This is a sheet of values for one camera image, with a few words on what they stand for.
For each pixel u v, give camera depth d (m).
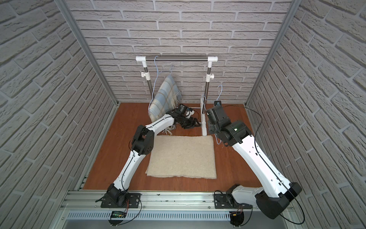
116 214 0.72
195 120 0.94
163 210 0.75
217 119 0.49
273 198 0.38
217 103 0.59
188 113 0.93
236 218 0.70
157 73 1.00
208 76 0.79
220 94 1.17
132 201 0.73
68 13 0.72
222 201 0.73
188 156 0.88
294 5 0.69
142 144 0.65
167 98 0.92
